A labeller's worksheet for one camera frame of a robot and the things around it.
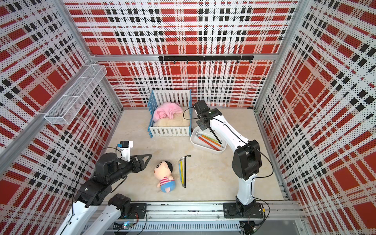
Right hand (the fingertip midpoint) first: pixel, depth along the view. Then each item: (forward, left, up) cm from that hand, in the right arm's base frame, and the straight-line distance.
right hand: (209, 120), depth 88 cm
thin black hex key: (-24, +15, -19) cm, 34 cm away
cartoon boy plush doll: (-28, +26, -9) cm, 40 cm away
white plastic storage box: (-9, +6, -14) cm, 17 cm away
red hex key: (-4, 0, -19) cm, 20 cm away
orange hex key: (-3, -2, -19) cm, 19 cm away
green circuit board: (-51, +42, -16) cm, 68 cm away
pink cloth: (+11, +28, -2) cm, 30 cm away
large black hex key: (-5, -1, -3) cm, 6 cm away
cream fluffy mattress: (+9, +19, -10) cm, 23 cm away
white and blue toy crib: (+27, +37, -4) cm, 46 cm away
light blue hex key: (-24, +19, -19) cm, 36 cm away
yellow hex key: (-24, +17, -19) cm, 35 cm away
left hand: (-25, +31, +3) cm, 40 cm away
